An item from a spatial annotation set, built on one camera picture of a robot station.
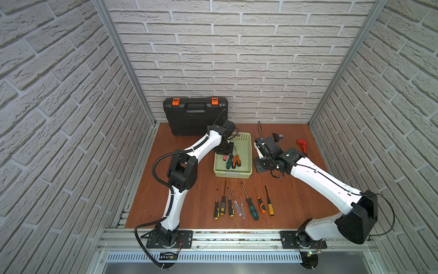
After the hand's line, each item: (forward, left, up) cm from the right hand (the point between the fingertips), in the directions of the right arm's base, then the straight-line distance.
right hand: (261, 162), depth 80 cm
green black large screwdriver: (-18, +5, -14) cm, 24 cm away
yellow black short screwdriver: (-15, +16, -15) cm, 26 cm away
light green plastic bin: (+21, +5, -16) cm, 27 cm away
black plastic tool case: (+32, +34, +3) cm, 47 cm away
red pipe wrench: (+21, -34, -15) cm, 43 cm away
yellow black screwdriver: (-16, +23, -15) cm, 32 cm away
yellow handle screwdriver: (-17, -4, -16) cm, 24 cm away
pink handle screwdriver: (+10, +17, -8) cm, 21 cm away
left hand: (+14, +13, -8) cm, 21 cm away
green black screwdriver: (+10, +14, -14) cm, 22 cm away
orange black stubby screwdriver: (+10, +12, -14) cm, 21 cm away
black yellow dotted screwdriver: (-13, +19, -15) cm, 28 cm away
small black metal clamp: (+27, -18, -15) cm, 36 cm away
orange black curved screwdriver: (-16, 0, -15) cm, 22 cm away
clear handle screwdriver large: (-14, +13, -16) cm, 25 cm away
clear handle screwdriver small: (-17, +10, -16) cm, 25 cm away
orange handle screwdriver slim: (+11, +9, -14) cm, 20 cm away
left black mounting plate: (-28, +38, -15) cm, 49 cm away
